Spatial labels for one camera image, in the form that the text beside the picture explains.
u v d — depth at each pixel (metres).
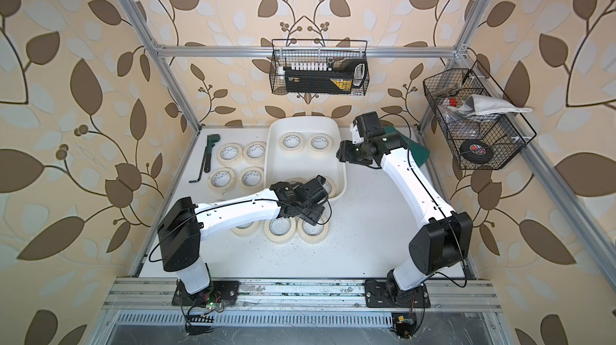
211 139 1.15
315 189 0.63
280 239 0.85
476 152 0.72
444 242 0.42
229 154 1.11
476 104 0.64
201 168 1.05
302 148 1.11
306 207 0.60
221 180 1.02
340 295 0.75
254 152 1.11
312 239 0.84
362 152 0.67
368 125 0.61
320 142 1.15
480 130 0.74
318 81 0.83
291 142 1.14
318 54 0.91
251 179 1.02
